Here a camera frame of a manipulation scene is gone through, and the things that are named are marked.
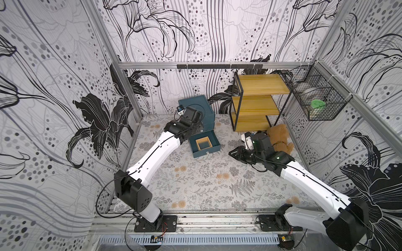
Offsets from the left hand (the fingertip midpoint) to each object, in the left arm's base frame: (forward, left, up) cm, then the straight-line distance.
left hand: (197, 127), depth 80 cm
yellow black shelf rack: (+34, -36, -10) cm, 50 cm away
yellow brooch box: (+6, -4, -23) cm, 24 cm away
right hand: (-11, -17, -5) cm, 22 cm away
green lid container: (+11, -61, +10) cm, 63 cm away
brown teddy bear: (+7, -49, -13) cm, 52 cm away
